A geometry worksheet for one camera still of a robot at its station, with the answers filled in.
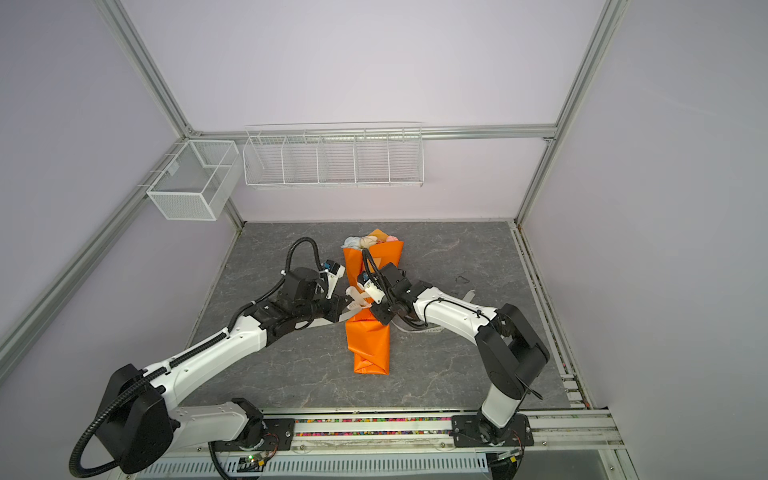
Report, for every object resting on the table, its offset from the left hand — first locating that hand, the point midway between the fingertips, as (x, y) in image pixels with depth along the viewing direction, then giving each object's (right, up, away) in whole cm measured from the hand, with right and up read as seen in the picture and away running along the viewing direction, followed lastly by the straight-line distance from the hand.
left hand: (350, 303), depth 81 cm
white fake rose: (-3, +17, +27) cm, 32 cm away
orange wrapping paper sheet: (+5, -10, +2) cm, 12 cm away
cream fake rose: (+2, +18, +28) cm, 33 cm away
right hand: (+7, -2, +8) cm, 11 cm away
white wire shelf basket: (-9, +48, +24) cm, 55 cm away
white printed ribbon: (0, -4, +6) cm, 7 cm away
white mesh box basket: (-54, +38, +21) cm, 69 cm away
